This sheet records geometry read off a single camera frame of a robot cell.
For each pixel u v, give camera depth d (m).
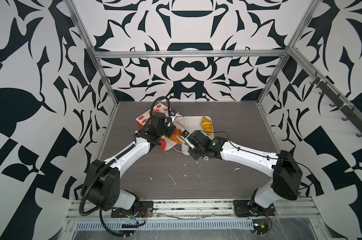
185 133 0.73
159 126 0.66
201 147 0.62
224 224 0.71
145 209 0.73
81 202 0.36
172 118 0.72
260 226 0.71
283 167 0.49
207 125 1.02
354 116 0.55
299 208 0.76
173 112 0.73
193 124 1.06
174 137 0.91
